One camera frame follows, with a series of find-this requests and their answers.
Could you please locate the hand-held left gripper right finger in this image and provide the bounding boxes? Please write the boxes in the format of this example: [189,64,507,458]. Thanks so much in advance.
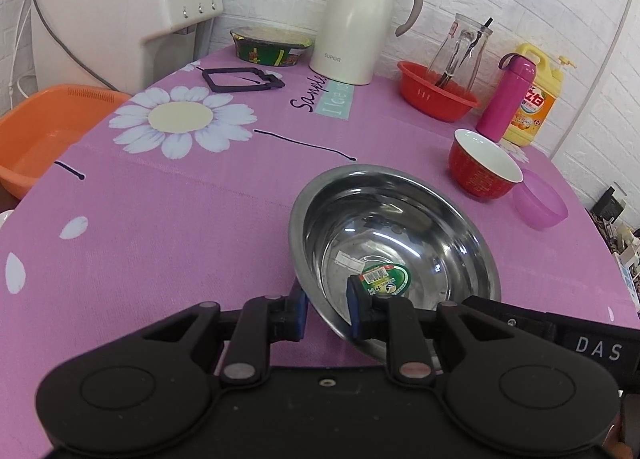
[346,275,511,382]

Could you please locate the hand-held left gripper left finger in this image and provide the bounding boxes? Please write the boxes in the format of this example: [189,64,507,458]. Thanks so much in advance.
[135,283,309,387]

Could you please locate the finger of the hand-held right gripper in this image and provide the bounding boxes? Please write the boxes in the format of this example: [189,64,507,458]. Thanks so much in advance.
[462,294,548,337]

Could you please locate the stainless steel bowl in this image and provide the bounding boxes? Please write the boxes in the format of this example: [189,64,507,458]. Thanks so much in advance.
[288,164,502,362]

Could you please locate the pile of small boxes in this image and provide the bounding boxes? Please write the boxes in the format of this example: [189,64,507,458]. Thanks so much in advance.
[590,219,640,312]

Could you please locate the purple plastic bowl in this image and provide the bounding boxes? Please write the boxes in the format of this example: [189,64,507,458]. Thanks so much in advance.
[512,169,569,231]

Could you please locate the red ceramic bowl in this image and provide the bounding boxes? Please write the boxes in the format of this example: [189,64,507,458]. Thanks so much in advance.
[448,129,524,199]

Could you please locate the dark box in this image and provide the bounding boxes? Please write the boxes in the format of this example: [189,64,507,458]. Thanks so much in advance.
[596,183,627,221]

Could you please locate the purple floral tablecloth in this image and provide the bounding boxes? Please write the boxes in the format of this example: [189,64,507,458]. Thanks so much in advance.
[0,46,626,390]

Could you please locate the yellow detergent bottle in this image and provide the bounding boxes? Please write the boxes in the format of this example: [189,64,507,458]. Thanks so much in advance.
[502,43,577,148]

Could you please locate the pink thermos bottle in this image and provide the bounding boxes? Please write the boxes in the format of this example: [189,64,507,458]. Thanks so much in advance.
[475,53,537,143]

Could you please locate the red plastic colander basket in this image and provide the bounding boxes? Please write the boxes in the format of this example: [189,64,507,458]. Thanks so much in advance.
[397,60,481,122]

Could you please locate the glass carafe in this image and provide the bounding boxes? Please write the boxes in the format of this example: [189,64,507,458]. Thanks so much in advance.
[426,13,493,96]

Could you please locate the black utensil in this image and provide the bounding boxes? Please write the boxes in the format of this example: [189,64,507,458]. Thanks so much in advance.
[434,16,495,89]

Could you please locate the instant noodle bowl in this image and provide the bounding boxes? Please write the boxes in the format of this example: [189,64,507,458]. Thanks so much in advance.
[230,26,315,68]

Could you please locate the cream thermal carafe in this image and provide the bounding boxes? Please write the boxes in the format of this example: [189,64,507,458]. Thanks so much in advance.
[308,0,424,86]

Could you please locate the orange plastic basin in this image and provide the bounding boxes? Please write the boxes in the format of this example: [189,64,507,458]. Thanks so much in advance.
[0,84,132,200]

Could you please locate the white water dispenser with screen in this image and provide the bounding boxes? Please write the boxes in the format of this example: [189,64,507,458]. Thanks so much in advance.
[30,0,224,95]

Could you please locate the dark purple rectangular frame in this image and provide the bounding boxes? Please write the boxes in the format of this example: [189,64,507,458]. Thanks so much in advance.
[201,67,286,93]

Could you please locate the white wall conduit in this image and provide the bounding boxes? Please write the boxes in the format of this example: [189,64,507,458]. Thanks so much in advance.
[549,0,640,158]

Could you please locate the grey power cable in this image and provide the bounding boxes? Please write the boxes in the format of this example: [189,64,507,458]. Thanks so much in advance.
[29,0,122,91]

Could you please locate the thin white cable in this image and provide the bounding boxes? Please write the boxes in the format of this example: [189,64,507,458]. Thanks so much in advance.
[7,0,37,96]

